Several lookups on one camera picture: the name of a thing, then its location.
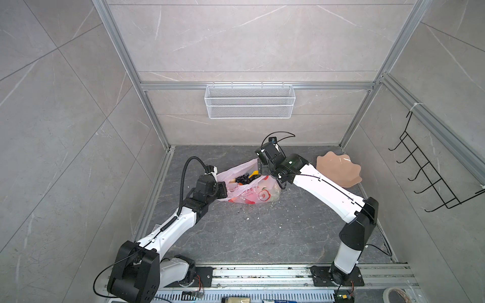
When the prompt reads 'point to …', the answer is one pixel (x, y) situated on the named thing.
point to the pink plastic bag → (261, 189)
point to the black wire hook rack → (441, 191)
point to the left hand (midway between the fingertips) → (225, 180)
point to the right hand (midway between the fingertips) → (269, 162)
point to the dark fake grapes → (244, 178)
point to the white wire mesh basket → (249, 101)
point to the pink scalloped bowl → (340, 169)
